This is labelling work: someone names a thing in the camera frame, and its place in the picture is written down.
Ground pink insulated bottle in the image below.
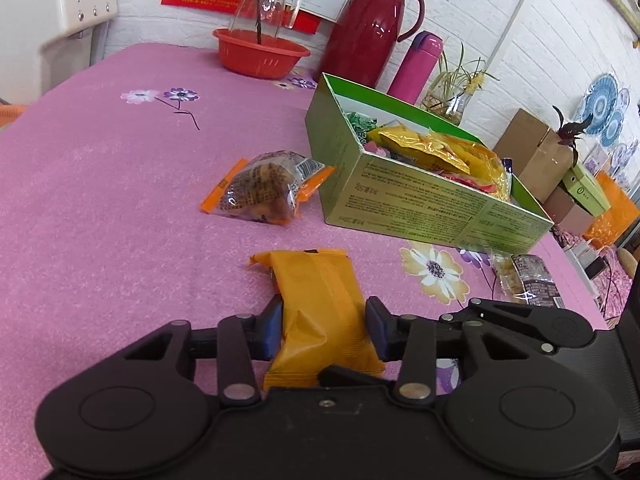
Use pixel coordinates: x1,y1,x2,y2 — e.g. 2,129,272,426
387,30,445,107

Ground dark red leafy plant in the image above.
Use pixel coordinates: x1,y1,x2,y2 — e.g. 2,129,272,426
551,105,597,161

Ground glass vase with plant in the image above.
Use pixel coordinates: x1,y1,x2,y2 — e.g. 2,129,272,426
419,42,501,127

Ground green cardboard box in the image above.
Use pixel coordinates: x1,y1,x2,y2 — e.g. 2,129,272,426
305,72,555,253

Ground white appliance with screen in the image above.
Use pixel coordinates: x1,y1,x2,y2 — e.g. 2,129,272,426
0,0,119,106

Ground clear packet with orange ends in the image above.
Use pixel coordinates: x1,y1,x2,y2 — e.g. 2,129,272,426
200,150,337,224

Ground orange snack packet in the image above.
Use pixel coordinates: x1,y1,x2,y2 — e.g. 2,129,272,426
249,248,387,392

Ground white power strip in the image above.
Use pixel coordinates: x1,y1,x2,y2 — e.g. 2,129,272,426
565,239,618,281

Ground red thermos jug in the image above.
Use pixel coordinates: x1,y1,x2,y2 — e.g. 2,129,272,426
319,0,426,90

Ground clear peanut packet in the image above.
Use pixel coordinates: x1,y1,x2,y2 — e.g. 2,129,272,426
489,252,567,309

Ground yellow corn packet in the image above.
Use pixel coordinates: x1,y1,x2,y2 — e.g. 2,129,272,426
440,139,514,204

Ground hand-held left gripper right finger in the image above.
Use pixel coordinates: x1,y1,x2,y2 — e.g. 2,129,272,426
365,297,546,407

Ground green snack packet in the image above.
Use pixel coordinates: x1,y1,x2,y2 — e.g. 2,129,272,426
346,111,382,145

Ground yellow chip packet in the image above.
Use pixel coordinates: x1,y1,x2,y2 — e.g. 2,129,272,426
366,126,472,177

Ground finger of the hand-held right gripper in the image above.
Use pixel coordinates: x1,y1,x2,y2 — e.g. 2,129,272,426
319,365,393,389
440,298,596,356

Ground pink floral tablecloth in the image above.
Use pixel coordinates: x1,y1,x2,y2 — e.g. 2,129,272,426
0,42,608,411

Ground clear glass jar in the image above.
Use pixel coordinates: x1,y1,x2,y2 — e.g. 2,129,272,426
229,0,305,43

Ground red plastic basin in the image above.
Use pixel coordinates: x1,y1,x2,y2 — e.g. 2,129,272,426
212,28,311,79

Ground green white box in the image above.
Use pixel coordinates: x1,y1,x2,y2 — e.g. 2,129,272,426
562,164,612,214

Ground orange stool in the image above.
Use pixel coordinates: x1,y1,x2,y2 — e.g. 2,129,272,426
0,102,26,132

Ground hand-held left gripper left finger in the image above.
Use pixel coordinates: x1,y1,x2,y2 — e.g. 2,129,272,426
120,295,283,407

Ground brown cardboard box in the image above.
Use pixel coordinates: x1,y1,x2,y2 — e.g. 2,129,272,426
542,187,596,236
492,108,576,191

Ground blue patterned plate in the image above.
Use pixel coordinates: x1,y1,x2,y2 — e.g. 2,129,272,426
575,74,618,136
602,107,626,151

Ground pink seed packet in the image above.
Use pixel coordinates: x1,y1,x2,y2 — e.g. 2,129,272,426
361,141,397,160

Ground orange patterned cloth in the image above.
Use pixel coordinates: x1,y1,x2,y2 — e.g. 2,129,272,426
584,170,640,241

